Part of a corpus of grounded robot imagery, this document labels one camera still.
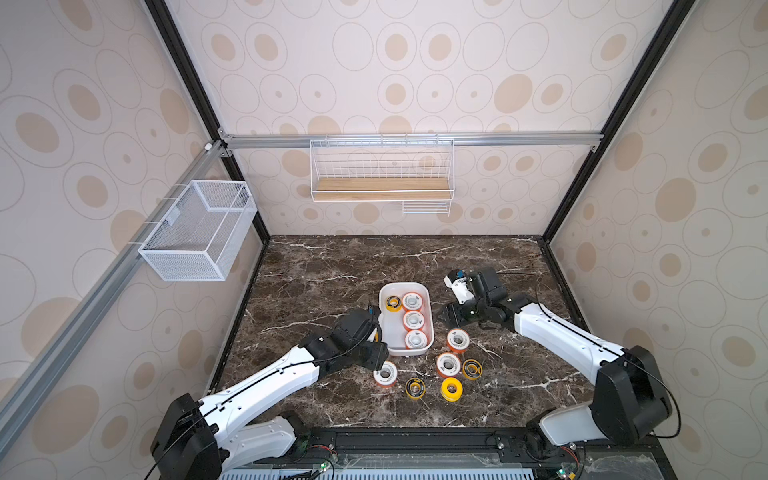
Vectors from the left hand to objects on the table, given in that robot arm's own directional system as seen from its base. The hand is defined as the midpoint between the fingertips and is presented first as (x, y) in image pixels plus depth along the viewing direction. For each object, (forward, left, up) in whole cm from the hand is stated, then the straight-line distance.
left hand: (386, 352), depth 78 cm
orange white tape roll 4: (-3, 0, -10) cm, 10 cm away
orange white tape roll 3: (+8, -9, -10) cm, 15 cm away
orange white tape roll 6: (+1, -18, -11) cm, 21 cm away
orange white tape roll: (+22, -8, -10) cm, 26 cm away
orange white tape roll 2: (+15, -8, -10) cm, 20 cm away
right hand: (+11, -16, 0) cm, 19 cm away
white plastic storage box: (+15, -2, -11) cm, 18 cm away
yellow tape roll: (-8, -18, -10) cm, 22 cm away
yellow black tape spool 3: (0, -24, -11) cm, 27 cm away
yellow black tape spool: (+21, -2, -11) cm, 24 cm away
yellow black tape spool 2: (-5, -8, -12) cm, 15 cm away
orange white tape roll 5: (+9, -22, -11) cm, 26 cm away
